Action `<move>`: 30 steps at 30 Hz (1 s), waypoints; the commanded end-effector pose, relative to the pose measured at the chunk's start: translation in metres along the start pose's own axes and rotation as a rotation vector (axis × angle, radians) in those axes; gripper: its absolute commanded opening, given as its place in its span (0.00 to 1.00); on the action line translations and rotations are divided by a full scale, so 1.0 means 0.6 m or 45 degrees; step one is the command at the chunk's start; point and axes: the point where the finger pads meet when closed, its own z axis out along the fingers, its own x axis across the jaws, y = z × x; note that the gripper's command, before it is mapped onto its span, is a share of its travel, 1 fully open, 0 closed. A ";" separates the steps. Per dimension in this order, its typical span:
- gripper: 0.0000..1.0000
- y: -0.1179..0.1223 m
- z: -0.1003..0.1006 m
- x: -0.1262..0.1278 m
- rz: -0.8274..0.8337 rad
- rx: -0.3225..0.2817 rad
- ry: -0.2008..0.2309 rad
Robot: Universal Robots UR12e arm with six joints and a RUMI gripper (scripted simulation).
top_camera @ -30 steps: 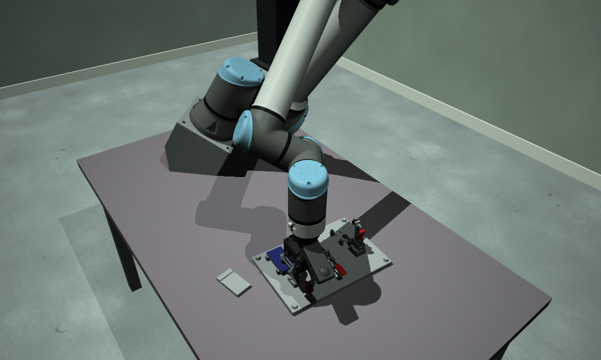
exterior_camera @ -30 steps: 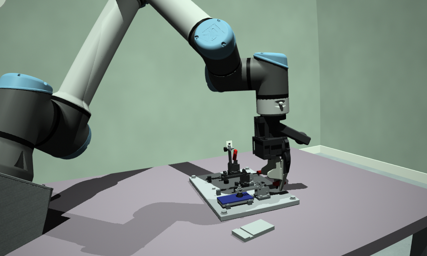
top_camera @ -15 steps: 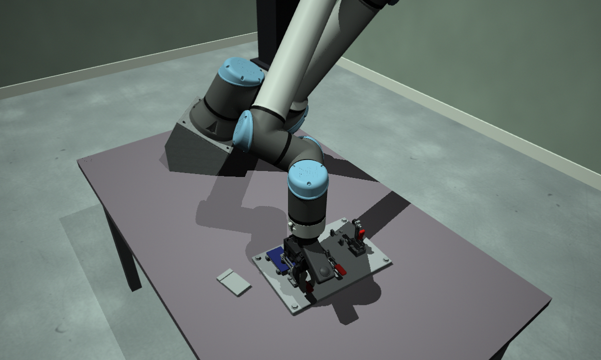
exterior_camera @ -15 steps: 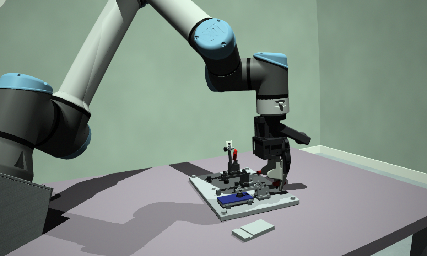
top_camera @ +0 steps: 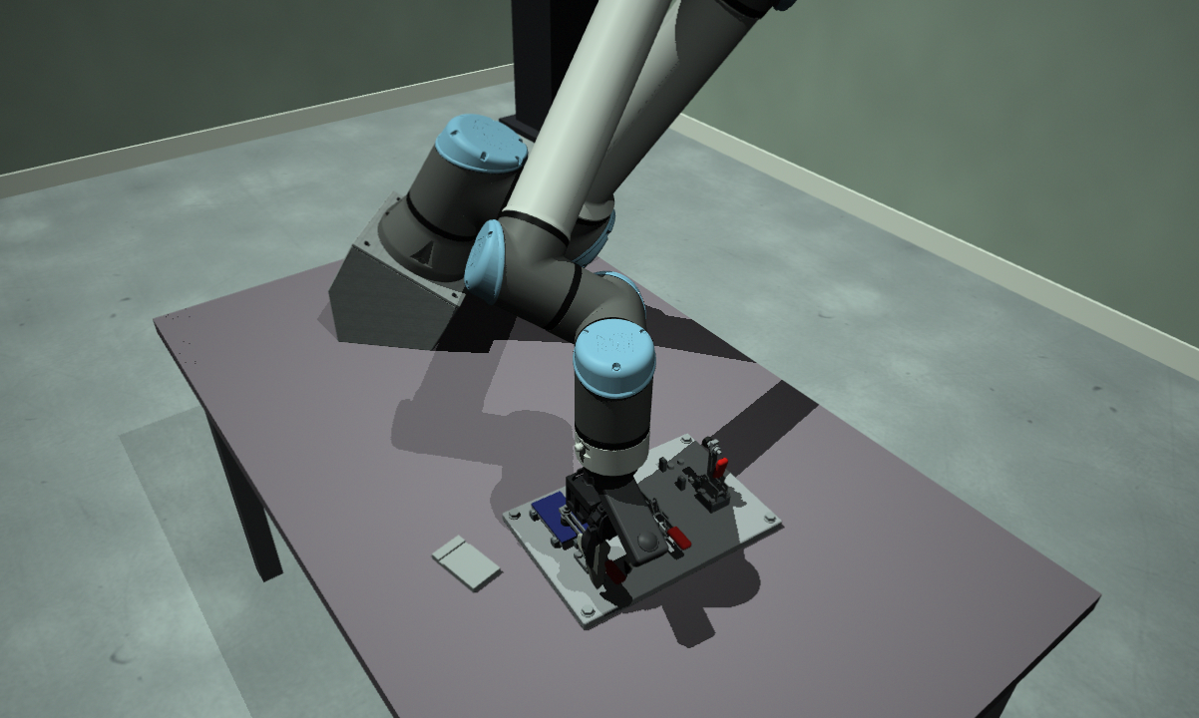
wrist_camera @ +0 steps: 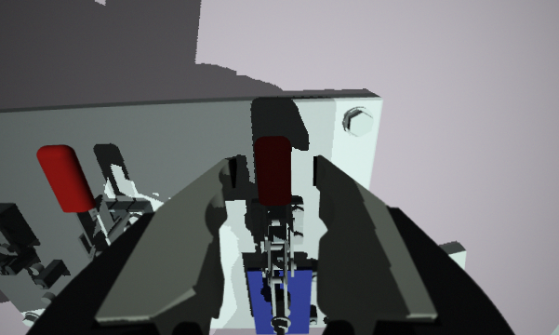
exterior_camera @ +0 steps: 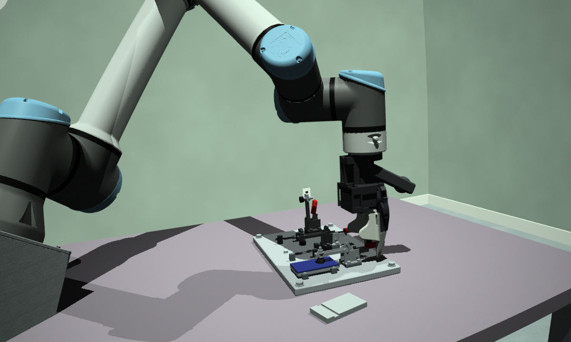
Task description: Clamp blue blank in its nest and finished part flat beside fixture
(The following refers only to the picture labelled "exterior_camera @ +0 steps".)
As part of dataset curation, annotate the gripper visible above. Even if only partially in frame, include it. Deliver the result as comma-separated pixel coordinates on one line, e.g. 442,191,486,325
337,152,390,257

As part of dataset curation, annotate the blue flat blank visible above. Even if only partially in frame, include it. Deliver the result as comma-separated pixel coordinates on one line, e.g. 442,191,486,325
290,256,339,276

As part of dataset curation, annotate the toggle clamp with red handle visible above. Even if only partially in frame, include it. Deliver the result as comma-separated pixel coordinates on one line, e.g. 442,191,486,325
296,226,350,251

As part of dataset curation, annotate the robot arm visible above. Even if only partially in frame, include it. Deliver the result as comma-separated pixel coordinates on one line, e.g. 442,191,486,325
0,0,387,243

